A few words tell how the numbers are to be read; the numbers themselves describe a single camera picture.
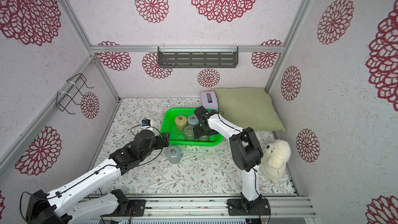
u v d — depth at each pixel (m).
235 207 0.73
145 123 0.67
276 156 0.70
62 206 0.40
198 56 0.93
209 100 1.06
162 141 0.70
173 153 0.83
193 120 0.97
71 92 0.78
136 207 0.73
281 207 0.76
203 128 0.80
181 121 0.97
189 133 0.92
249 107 1.01
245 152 0.50
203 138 0.92
